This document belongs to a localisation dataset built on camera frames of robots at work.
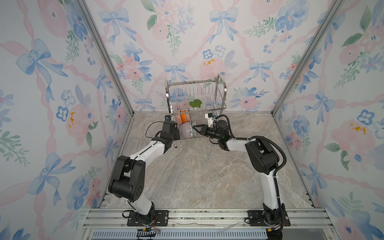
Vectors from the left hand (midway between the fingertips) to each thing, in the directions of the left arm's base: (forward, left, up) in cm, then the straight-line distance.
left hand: (175, 129), depth 93 cm
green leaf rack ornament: (+9, -12, +14) cm, 20 cm away
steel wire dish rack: (+32, -6, -3) cm, 33 cm away
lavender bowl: (-2, -6, -1) cm, 6 cm away
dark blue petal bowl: (-2, -13, -1) cm, 13 cm away
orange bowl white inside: (+11, -4, 0) cm, 11 cm away
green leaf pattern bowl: (-2, -10, -1) cm, 10 cm away
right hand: (+1, -11, +1) cm, 11 cm away
